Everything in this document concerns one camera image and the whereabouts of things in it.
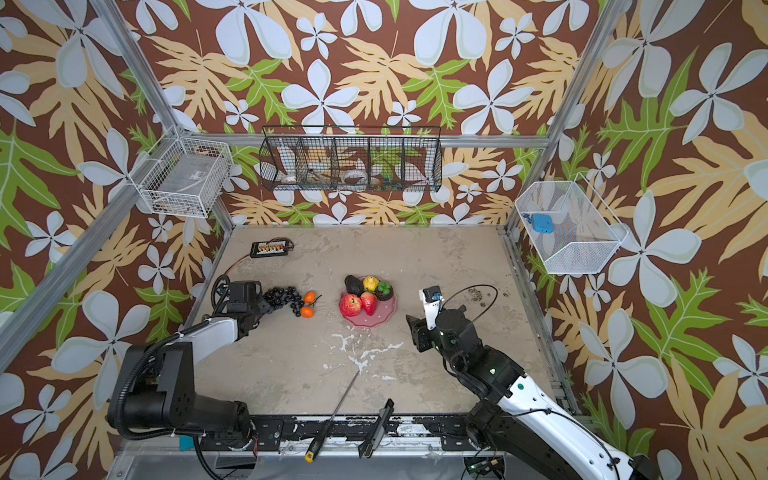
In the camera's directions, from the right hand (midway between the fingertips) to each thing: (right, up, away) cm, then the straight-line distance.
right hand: (412, 314), depth 73 cm
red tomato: (-18, -1, +17) cm, 24 cm away
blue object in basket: (+40, +24, +13) cm, 48 cm away
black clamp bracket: (-9, -29, 0) cm, 31 cm away
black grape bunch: (-41, +1, +22) cm, 47 cm away
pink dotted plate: (-7, -3, +22) cm, 23 cm away
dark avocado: (-17, +5, +23) cm, 29 cm away
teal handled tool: (-57, -32, 0) cm, 65 cm away
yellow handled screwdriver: (-22, -29, 0) cm, 37 cm away
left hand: (-48, +1, +20) cm, 52 cm away
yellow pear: (-12, +6, +24) cm, 27 cm away
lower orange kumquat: (-32, -3, +20) cm, 38 cm away
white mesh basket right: (+46, +23, +10) cm, 52 cm away
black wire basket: (-19, +47, +24) cm, 56 cm away
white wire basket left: (-67, +38, +13) cm, 78 cm away
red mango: (-12, 0, +19) cm, 22 cm away
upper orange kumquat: (-32, +1, +24) cm, 40 cm away
